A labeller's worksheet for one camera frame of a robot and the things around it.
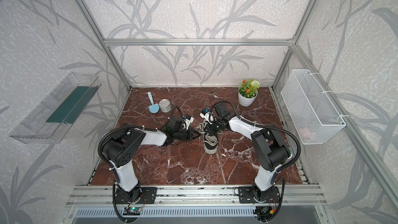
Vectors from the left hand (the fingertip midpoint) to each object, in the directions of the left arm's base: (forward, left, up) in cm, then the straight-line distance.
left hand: (202, 131), depth 91 cm
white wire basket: (-9, -46, +31) cm, 56 cm away
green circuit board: (-39, +31, -6) cm, 50 cm away
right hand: (+3, -2, +2) cm, 4 cm away
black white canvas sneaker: (-3, -5, -3) cm, 7 cm away
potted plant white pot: (+24, -29, +9) cm, 39 cm away
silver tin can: (+20, +26, -2) cm, 33 cm away
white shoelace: (+4, +1, -1) cm, 4 cm away
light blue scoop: (+20, +35, -6) cm, 41 cm away
